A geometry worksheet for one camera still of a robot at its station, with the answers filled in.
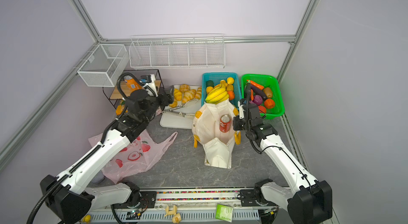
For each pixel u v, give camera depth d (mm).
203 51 1025
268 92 1117
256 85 1157
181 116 1021
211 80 1187
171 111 1052
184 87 1153
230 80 1154
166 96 640
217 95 1011
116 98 918
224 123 890
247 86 1126
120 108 992
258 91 1133
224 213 689
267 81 1152
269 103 1023
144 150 880
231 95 1078
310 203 388
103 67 993
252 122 595
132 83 887
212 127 971
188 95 1115
